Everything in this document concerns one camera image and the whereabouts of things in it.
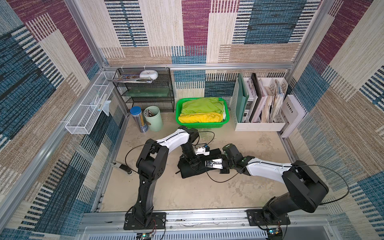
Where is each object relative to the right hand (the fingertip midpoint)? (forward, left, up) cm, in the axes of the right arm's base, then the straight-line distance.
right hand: (214, 159), depth 90 cm
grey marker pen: (-6, +51, +2) cm, 51 cm away
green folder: (+27, -16, +27) cm, 41 cm away
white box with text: (+23, -50, +14) cm, 57 cm away
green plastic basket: (+36, +23, +6) cm, 43 cm away
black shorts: (-8, +16, +4) cm, 19 cm away
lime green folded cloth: (+38, +5, +9) cm, 39 cm away
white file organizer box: (+25, -27, +20) cm, 42 cm away
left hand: (-4, +11, 0) cm, 12 cm away
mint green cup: (+26, +38, +14) cm, 48 cm away
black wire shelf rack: (+48, +47, +18) cm, 70 cm away
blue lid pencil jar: (+25, +47, +17) cm, 56 cm away
